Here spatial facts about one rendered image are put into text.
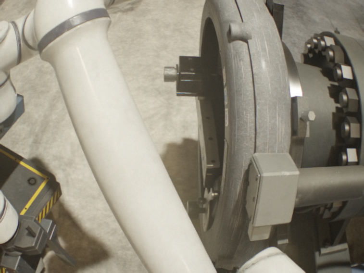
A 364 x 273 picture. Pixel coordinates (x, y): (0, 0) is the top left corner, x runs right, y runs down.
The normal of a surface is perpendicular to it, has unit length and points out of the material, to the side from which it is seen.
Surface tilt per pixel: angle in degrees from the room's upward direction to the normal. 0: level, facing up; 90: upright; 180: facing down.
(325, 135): 61
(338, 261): 0
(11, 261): 24
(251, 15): 15
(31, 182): 0
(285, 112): 56
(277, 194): 67
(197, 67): 2
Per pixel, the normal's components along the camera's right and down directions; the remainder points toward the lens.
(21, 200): 0.04, -0.75
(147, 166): 0.51, -0.22
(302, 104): 0.04, 0.02
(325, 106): 0.11, -0.21
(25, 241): -0.38, -0.70
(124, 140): 0.34, -0.15
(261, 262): -0.26, -0.57
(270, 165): 0.03, -0.95
